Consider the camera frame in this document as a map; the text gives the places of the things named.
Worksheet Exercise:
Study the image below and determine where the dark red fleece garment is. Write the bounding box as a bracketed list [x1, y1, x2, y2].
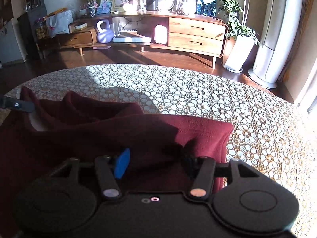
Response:
[1, 87, 233, 237]

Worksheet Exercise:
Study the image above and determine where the black side cabinet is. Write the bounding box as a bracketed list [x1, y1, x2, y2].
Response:
[18, 5, 47, 61]

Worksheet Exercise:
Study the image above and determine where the white shopping bag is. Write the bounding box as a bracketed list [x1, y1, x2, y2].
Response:
[46, 10, 73, 38]

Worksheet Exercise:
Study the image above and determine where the floral lace tablecloth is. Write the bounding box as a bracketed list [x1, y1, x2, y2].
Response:
[3, 63, 317, 238]

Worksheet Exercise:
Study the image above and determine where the purple kettlebell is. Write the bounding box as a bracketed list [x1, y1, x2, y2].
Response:
[96, 19, 115, 44]

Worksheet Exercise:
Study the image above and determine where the flat white box on shelf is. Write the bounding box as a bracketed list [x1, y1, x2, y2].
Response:
[113, 31, 152, 43]

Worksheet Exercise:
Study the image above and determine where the pink flower vase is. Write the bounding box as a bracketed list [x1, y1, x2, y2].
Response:
[67, 0, 110, 18]

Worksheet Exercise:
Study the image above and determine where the framed photo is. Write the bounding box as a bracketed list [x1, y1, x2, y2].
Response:
[111, 0, 138, 13]

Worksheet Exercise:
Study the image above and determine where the white small device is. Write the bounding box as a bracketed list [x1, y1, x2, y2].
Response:
[154, 25, 168, 45]

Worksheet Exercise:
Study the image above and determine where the wooden TV sideboard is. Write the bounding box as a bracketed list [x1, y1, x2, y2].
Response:
[57, 11, 228, 68]

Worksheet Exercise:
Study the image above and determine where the white tall planter with plant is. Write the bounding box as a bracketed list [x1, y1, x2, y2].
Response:
[219, 0, 260, 73]

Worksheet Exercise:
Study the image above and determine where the black speaker cylinder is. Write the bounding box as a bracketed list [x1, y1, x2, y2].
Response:
[146, 0, 158, 11]

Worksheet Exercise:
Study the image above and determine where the blue picture canvas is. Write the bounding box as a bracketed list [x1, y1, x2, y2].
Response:
[196, 0, 217, 17]

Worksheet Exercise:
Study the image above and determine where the white tower air conditioner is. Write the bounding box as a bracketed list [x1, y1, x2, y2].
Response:
[248, 0, 303, 89]

